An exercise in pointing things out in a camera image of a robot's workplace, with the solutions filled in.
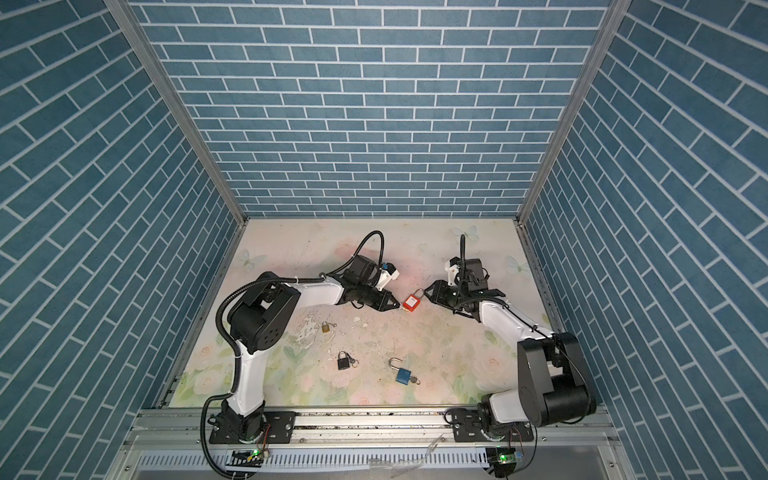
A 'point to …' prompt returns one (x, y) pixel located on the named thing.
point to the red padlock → (412, 301)
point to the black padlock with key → (345, 359)
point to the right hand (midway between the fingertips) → (428, 289)
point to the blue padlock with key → (403, 376)
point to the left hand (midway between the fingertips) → (397, 305)
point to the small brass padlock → (325, 327)
